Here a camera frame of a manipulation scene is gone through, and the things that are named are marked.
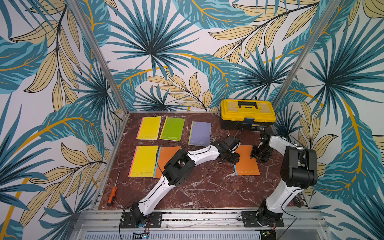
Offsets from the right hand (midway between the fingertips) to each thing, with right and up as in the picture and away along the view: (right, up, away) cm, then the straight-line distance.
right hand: (255, 158), depth 95 cm
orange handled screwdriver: (-83, -17, -16) cm, 86 cm away
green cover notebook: (-55, +18, +15) cm, 59 cm away
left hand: (-13, -1, -2) cm, 14 cm away
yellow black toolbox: (-5, +28, +2) cm, 29 cm away
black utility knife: (+16, -19, -16) cm, 29 cm away
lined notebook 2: (-5, -5, 0) cm, 7 cm away
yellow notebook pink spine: (-72, +19, +15) cm, 76 cm away
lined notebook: (-34, +15, +11) cm, 39 cm away
